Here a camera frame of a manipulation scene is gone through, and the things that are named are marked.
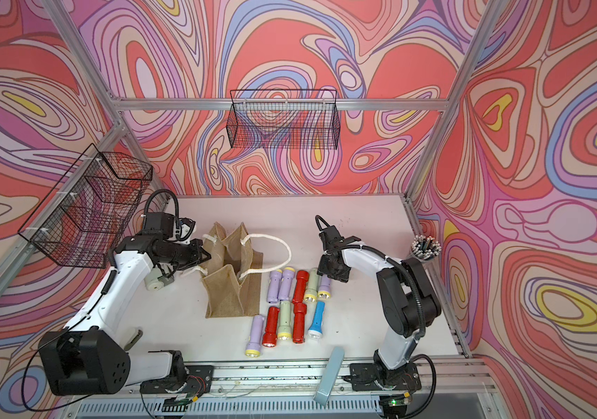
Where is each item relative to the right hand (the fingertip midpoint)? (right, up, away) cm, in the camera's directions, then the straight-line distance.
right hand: (330, 280), depth 92 cm
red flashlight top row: (-10, +1, -1) cm, 10 cm away
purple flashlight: (-20, 0, -2) cm, 20 cm away
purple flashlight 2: (-2, -2, -4) cm, 5 cm away
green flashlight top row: (-7, -3, -6) cm, 10 cm away
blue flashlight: (-6, -13, -12) cm, 18 cm away
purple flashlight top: (-16, -2, -4) cm, 16 cm away
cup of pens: (+30, +12, -8) cm, 34 cm away
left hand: (-38, +10, -11) cm, 41 cm away
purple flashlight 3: (-25, -16, -16) cm, 34 cm away
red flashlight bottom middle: (-11, -8, -8) cm, 16 cm away
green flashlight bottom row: (-16, -13, -13) cm, 24 cm away
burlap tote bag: (-30, +4, -20) cm, 36 cm away
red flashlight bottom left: (-20, -14, -14) cm, 28 cm away
